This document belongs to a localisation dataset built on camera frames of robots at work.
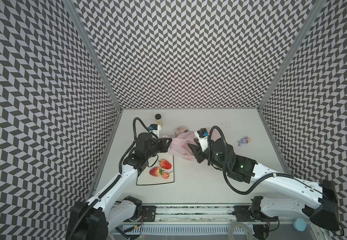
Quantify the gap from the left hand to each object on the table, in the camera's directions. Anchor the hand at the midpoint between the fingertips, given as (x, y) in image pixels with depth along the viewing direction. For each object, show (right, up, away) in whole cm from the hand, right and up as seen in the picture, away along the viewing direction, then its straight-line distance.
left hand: (172, 140), depth 78 cm
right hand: (+9, -2, -9) cm, 13 cm away
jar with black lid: (-11, +13, +24) cm, 29 cm away
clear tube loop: (+26, -41, -13) cm, 50 cm away
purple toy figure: (+46, -2, +18) cm, 49 cm away
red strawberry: (-4, -14, +7) cm, 16 cm away
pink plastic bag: (+3, -3, +1) cm, 4 cm away
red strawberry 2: (-9, -18, +4) cm, 20 cm away
